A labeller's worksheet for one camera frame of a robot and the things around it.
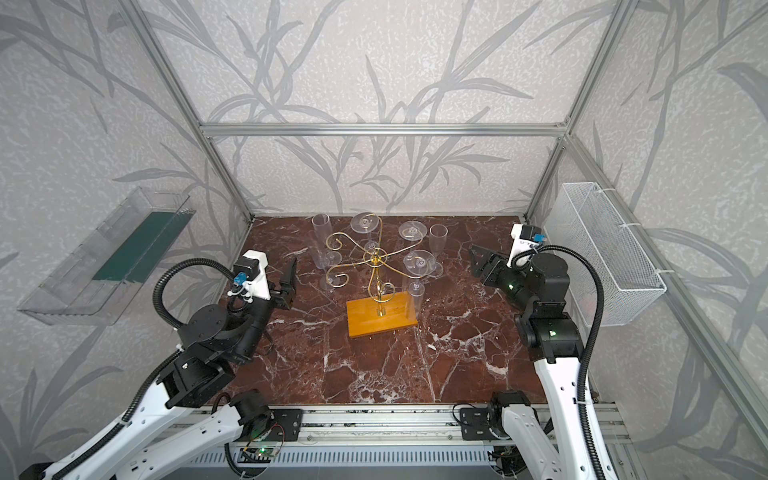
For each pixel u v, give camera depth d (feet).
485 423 2.42
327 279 3.31
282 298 1.73
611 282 1.95
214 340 1.38
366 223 2.41
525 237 1.84
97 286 2.07
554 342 1.48
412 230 2.37
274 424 2.37
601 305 1.60
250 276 1.54
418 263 2.15
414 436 2.38
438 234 2.96
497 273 1.91
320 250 2.84
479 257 3.47
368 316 3.00
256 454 2.34
